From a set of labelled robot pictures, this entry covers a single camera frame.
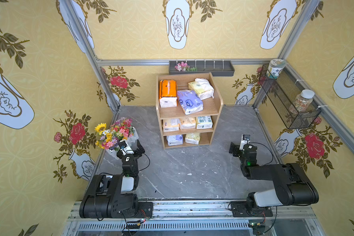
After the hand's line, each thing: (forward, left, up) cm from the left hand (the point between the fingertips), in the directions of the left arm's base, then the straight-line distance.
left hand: (125, 144), depth 87 cm
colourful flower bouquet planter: (+6, +1, +6) cm, 9 cm away
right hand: (+2, -73, -4) cm, 73 cm away
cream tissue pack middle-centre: (+7, -37, +11) cm, 39 cm away
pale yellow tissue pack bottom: (+6, -41, -4) cm, 42 cm away
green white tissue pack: (+7, -47, +11) cm, 48 cm away
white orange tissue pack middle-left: (+5, -28, +11) cm, 31 cm away
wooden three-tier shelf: (+9, -49, +22) cm, 55 cm away
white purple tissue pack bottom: (+4, -29, -3) cm, 29 cm away
